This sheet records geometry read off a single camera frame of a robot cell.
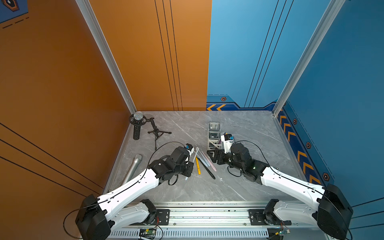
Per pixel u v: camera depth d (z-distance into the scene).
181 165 0.63
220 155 0.67
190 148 0.70
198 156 0.94
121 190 0.45
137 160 0.89
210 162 0.70
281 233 0.69
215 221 0.73
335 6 0.69
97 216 0.39
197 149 0.81
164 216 0.74
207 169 0.89
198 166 0.91
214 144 0.89
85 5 0.69
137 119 0.84
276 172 0.53
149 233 0.71
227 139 0.69
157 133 1.00
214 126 1.04
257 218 0.72
